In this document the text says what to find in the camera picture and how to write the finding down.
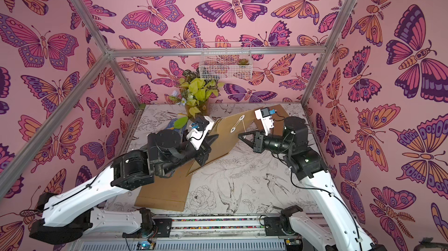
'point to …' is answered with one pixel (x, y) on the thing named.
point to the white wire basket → (229, 60)
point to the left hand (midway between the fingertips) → (218, 134)
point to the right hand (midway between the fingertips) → (241, 135)
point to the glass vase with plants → (195, 92)
